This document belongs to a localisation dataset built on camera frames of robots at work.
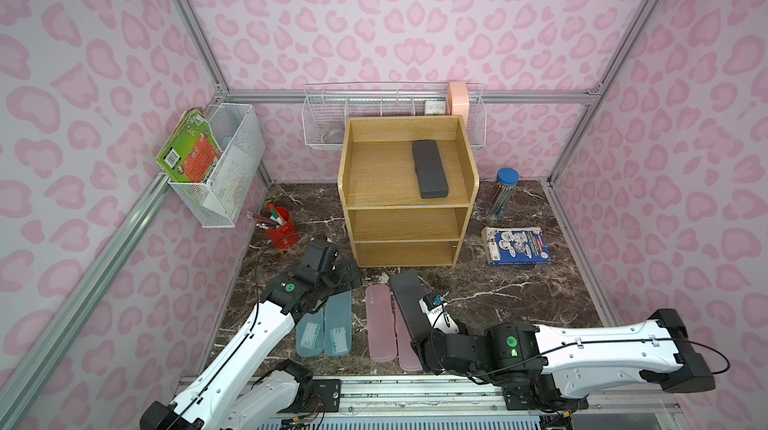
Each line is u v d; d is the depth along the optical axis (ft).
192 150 2.36
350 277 3.11
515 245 3.21
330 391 2.42
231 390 1.36
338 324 2.75
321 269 1.92
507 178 3.12
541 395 2.13
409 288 2.32
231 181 2.74
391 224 2.88
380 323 2.77
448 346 1.53
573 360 1.41
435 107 3.01
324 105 3.11
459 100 2.67
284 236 3.12
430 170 2.56
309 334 2.70
